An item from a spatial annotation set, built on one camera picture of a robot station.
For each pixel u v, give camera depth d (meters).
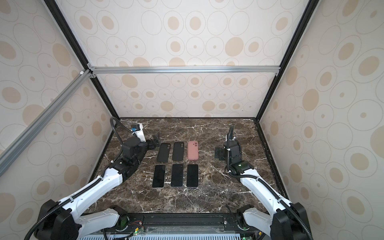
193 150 1.02
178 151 1.00
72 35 0.77
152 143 0.71
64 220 0.38
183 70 0.95
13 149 0.52
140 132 0.67
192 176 0.92
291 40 0.80
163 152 1.00
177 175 0.89
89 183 0.49
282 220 0.39
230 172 0.58
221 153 0.75
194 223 0.75
